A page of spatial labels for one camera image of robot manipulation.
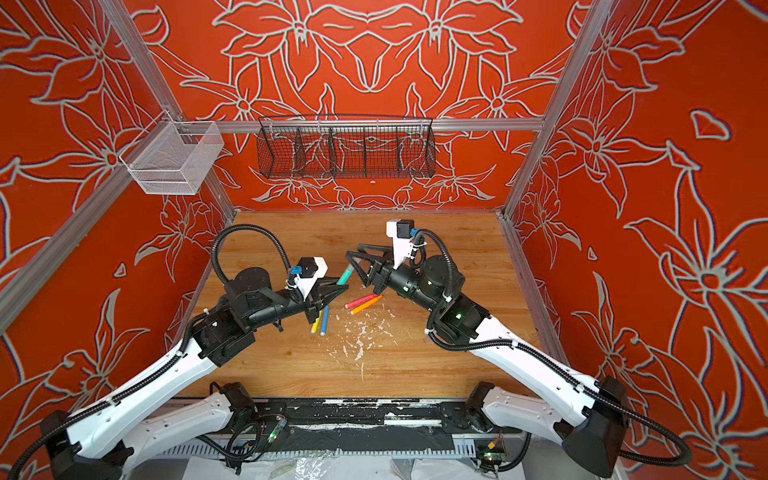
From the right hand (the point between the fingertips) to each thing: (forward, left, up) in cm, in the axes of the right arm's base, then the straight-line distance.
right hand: (348, 253), depth 58 cm
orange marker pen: (+8, 0, -39) cm, 39 cm away
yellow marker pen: (+1, +14, -38) cm, 40 cm away
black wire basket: (+54, +6, -10) cm, 55 cm away
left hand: (-1, +2, -8) cm, 8 cm away
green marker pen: (-2, +1, -5) cm, 5 cm away
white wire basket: (+45, +58, -8) cm, 74 cm away
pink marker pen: (+9, +1, -38) cm, 39 cm away
